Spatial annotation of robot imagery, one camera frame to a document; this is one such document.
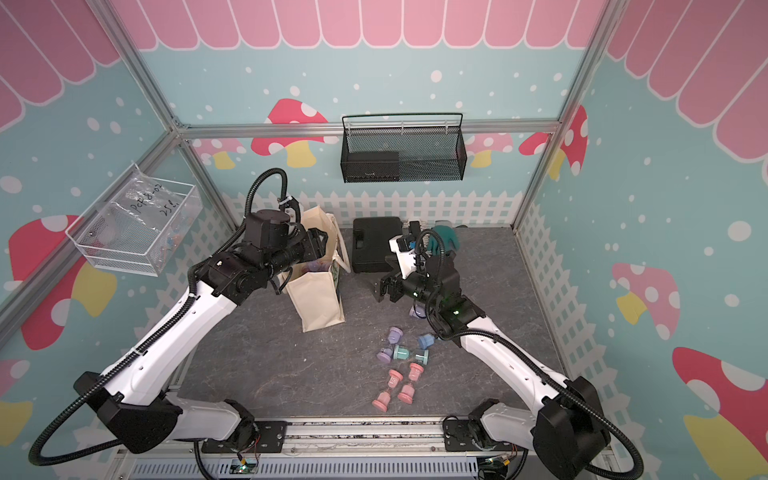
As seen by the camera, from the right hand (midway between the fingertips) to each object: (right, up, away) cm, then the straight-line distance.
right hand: (374, 267), depth 72 cm
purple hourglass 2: (+2, -26, +13) cm, 29 cm away
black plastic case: (-3, +8, +34) cm, 35 cm away
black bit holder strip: (+13, +14, +48) cm, 52 cm away
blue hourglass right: (+14, -23, +16) cm, 31 cm away
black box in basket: (-2, +29, +15) cm, 33 cm away
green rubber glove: (+27, +11, +48) cm, 56 cm away
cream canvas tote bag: (-16, -5, +7) cm, 18 cm away
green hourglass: (+7, -25, +13) cm, 29 cm away
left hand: (-13, +6, 0) cm, 15 cm away
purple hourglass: (+5, -21, +17) cm, 27 cm away
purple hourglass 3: (+12, -15, +22) cm, 29 cm away
